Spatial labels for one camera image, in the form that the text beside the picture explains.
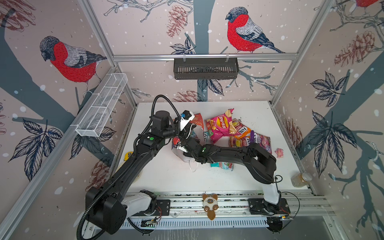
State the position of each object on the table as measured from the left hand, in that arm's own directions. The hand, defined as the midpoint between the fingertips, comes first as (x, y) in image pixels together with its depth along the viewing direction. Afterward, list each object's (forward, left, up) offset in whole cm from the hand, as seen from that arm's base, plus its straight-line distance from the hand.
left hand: (194, 124), depth 71 cm
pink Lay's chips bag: (+14, -17, -20) cm, 30 cm away
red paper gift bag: (-5, +9, -19) cm, 22 cm away
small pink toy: (-2, -53, -27) cm, 59 cm away
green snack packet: (-10, -18, -27) cm, 34 cm away
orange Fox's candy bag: (+14, -33, -26) cm, 45 cm away
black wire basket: (+50, -8, 0) cm, 51 cm away
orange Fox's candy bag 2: (+5, -26, -26) cm, 38 cm away
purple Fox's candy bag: (+6, -45, -25) cm, 52 cm away
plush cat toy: (-29, -8, -27) cm, 41 cm away
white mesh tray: (+4, +49, +1) cm, 50 cm away
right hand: (+3, +4, -23) cm, 24 cm away
